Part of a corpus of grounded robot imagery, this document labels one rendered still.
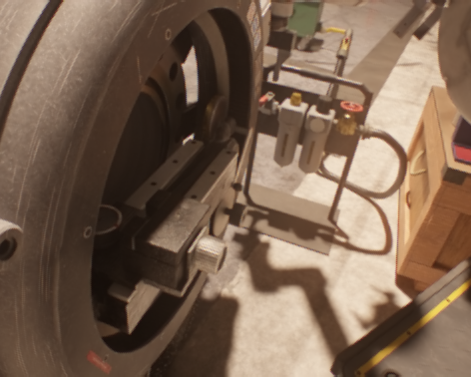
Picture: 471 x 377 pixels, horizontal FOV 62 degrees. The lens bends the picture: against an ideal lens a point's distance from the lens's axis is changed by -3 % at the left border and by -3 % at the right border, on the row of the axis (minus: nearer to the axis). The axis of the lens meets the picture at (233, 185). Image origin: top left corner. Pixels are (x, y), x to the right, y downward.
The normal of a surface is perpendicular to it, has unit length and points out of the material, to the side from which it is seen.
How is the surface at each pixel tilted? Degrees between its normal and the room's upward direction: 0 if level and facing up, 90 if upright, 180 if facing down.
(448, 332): 0
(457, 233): 90
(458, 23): 96
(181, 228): 2
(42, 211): 78
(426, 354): 0
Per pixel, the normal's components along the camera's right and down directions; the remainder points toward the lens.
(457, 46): -0.99, 0.12
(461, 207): -0.35, 0.49
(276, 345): 0.12, -0.82
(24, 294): 0.56, 0.39
